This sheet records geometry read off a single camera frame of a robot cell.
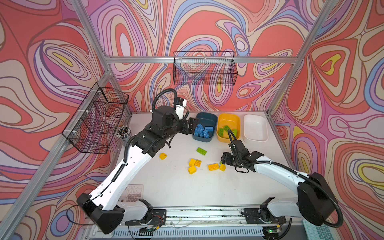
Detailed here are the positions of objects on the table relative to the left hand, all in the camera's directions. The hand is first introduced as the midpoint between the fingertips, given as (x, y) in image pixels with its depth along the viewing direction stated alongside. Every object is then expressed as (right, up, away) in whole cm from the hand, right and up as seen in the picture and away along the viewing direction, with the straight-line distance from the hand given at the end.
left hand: (192, 117), depth 66 cm
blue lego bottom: (+4, -7, +38) cm, 39 cm away
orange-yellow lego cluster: (+3, -27, +25) cm, 37 cm away
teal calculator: (+56, -53, +2) cm, 77 cm away
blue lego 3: (+12, -6, +39) cm, 41 cm away
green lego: (+25, -5, +42) cm, 49 cm away
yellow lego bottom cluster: (0, -30, +22) cm, 37 cm away
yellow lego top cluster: (0, -26, +25) cm, 36 cm away
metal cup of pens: (-40, -8, +19) cm, 45 cm away
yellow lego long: (+13, -29, +25) cm, 40 cm away
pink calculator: (-33, -40, +14) cm, 54 cm away
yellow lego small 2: (+18, -29, +23) cm, 41 cm away
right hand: (+20, -26, +21) cm, 39 cm away
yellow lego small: (-20, -23, +29) cm, 42 cm away
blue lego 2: (+5, -4, +42) cm, 43 cm away
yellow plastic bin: (+30, 0, +46) cm, 55 cm away
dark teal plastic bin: (+11, +1, +49) cm, 50 cm away
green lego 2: (+6, -20, +31) cm, 38 cm away
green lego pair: (+30, -8, +38) cm, 49 cm away
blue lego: (+9, -9, +38) cm, 41 cm away
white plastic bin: (+46, -5, +42) cm, 62 cm away
